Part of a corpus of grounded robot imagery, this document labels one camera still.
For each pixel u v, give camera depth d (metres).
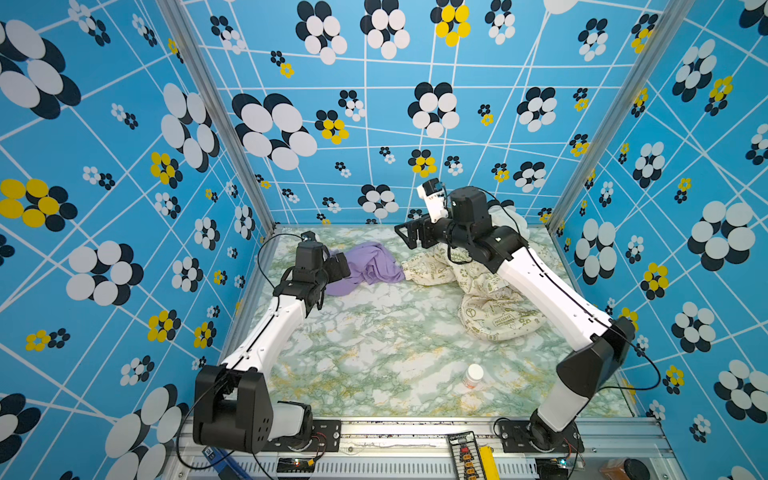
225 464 0.67
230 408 0.41
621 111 0.85
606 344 0.43
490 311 0.92
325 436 0.73
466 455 0.70
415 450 0.72
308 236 0.74
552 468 0.71
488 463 0.70
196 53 0.75
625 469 0.62
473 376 0.76
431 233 0.64
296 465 0.72
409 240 0.66
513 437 0.73
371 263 1.01
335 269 0.77
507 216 1.15
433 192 0.63
